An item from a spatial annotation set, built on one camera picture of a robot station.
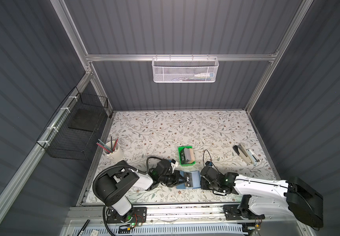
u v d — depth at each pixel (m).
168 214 0.75
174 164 0.84
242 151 0.98
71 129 0.73
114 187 0.45
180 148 0.96
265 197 0.49
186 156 0.91
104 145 0.88
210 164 0.77
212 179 0.65
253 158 0.91
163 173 0.71
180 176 0.82
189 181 0.83
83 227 0.70
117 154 0.85
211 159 0.94
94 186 0.45
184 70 1.11
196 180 0.84
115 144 0.89
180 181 0.79
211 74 0.91
